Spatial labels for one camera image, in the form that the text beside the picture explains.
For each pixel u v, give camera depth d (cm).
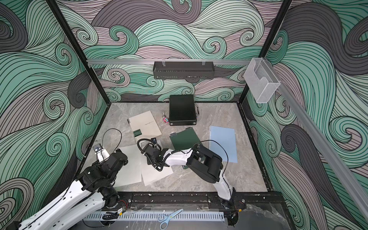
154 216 70
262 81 77
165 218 68
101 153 62
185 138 98
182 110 110
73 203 47
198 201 74
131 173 84
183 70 95
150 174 82
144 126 104
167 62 94
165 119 106
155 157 67
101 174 55
